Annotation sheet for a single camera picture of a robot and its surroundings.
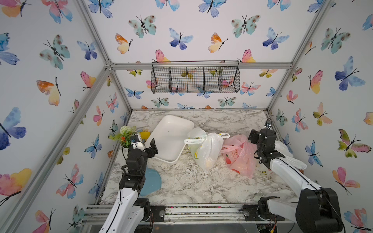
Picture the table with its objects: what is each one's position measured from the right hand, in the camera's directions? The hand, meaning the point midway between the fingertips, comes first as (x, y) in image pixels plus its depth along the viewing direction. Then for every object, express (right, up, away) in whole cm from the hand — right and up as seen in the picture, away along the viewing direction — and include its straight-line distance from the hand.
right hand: (263, 130), depth 84 cm
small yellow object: (-73, -4, +15) cm, 74 cm away
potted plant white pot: (-79, -3, -1) cm, 79 cm away
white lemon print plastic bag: (-33, -10, -2) cm, 34 cm away
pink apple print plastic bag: (-14, -13, -3) cm, 20 cm away
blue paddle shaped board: (-63, -30, 0) cm, 70 cm away
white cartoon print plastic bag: (+13, -14, -3) cm, 20 cm away
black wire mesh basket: (-38, +36, +15) cm, 54 cm away
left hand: (-64, -4, -6) cm, 65 cm away
